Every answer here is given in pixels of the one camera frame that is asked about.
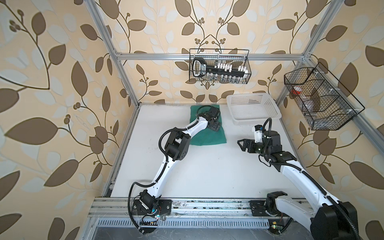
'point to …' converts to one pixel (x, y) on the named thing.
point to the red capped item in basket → (296, 90)
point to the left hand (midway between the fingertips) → (213, 122)
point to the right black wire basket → (326, 103)
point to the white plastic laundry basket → (251, 109)
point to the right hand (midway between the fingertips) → (245, 143)
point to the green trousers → (208, 136)
